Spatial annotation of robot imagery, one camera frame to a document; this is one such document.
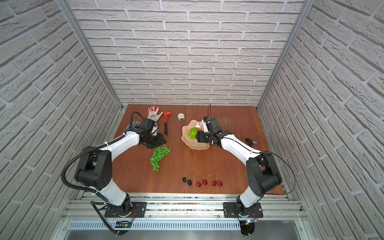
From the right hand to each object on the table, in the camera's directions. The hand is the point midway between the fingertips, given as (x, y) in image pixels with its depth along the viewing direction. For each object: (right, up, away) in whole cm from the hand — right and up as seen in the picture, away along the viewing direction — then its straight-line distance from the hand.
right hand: (200, 134), depth 89 cm
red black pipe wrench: (-26, +14, +25) cm, 38 cm away
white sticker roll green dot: (-14, +12, +21) cm, 28 cm away
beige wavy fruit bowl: (-5, -6, +9) cm, 12 cm away
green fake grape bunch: (-25, -11, -1) cm, 28 cm away
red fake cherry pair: (+2, -27, -6) cm, 27 cm away
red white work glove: (-37, +15, +25) cm, 47 cm away
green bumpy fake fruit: (-5, +1, +8) cm, 9 cm away
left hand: (-23, -4, +3) cm, 23 cm away
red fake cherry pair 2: (+10, -26, -8) cm, 29 cm away
